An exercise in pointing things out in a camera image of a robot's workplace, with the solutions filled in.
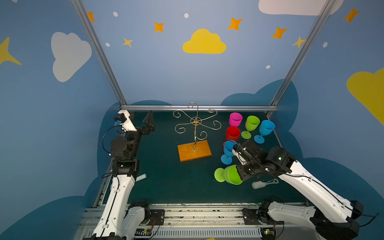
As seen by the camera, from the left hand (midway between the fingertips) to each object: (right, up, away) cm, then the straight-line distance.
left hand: (140, 111), depth 64 cm
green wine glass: (+42, -31, +10) cm, 53 cm away
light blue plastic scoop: (-7, -36, +22) cm, 43 cm away
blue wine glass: (+45, -27, +31) cm, 61 cm away
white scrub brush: (+61, -40, +20) cm, 76 cm away
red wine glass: (+49, -11, +32) cm, 60 cm away
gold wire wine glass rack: (+17, -8, +5) cm, 20 cm away
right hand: (+46, -27, +5) cm, 53 cm away
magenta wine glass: (+51, -1, +34) cm, 61 cm away
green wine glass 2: (+61, -5, +32) cm, 69 cm away
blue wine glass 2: (+70, -7, +29) cm, 76 cm away
